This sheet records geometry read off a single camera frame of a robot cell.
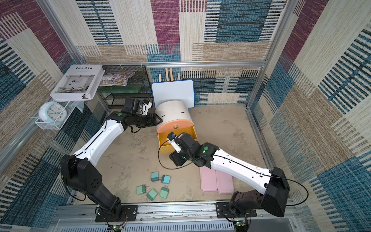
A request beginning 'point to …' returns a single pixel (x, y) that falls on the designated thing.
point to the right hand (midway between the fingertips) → (174, 151)
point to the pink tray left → (208, 179)
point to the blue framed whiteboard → (180, 90)
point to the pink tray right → (225, 183)
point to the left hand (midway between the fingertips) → (157, 120)
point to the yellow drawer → (164, 145)
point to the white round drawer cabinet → (171, 110)
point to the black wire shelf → (139, 87)
